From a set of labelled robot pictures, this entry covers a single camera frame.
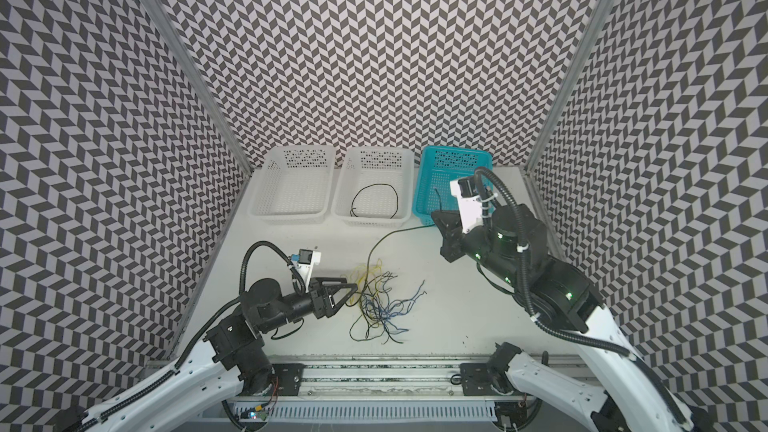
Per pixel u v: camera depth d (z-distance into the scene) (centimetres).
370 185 109
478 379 73
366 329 79
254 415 67
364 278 86
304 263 65
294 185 113
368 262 59
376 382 74
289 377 73
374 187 111
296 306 60
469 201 46
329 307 60
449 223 49
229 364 53
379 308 79
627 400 36
